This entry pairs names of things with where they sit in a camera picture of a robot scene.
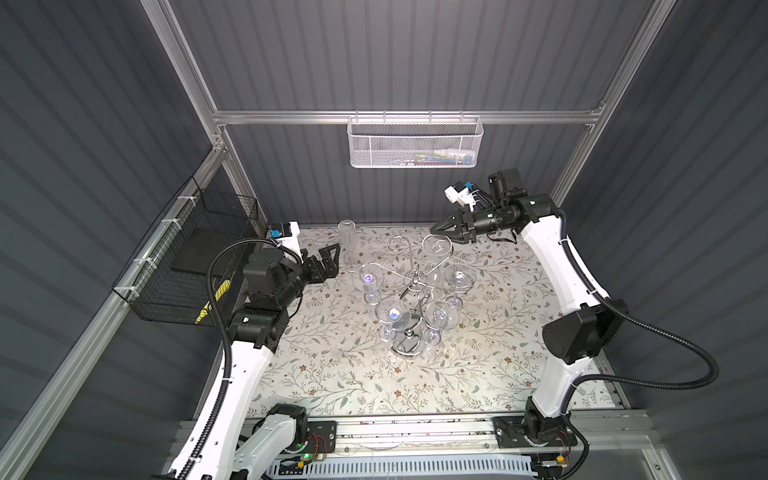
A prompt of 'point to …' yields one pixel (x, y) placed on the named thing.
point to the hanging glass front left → (392, 312)
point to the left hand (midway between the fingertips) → (322, 248)
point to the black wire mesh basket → (167, 280)
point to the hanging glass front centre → (441, 315)
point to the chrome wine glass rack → (404, 295)
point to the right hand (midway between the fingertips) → (436, 237)
